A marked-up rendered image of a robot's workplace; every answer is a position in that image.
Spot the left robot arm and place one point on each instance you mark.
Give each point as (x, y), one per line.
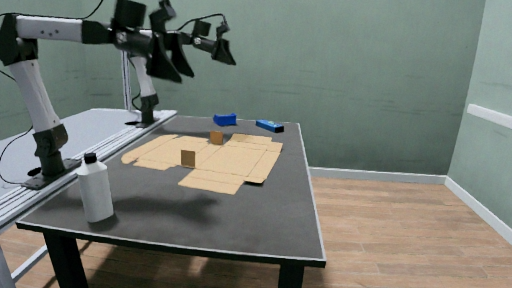
(149, 97)

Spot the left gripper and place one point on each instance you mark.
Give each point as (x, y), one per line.
(218, 50)

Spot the blue spirit level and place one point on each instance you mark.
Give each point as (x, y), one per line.
(276, 128)

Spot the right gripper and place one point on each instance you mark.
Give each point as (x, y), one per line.
(160, 67)

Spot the grey aluminium extrusion rail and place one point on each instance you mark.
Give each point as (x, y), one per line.
(22, 204)

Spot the blue plastic tray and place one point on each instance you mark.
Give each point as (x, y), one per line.
(225, 120)

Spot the white plastic bottle with black cap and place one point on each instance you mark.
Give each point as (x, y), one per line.
(95, 189)

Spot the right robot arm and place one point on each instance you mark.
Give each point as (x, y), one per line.
(50, 134)

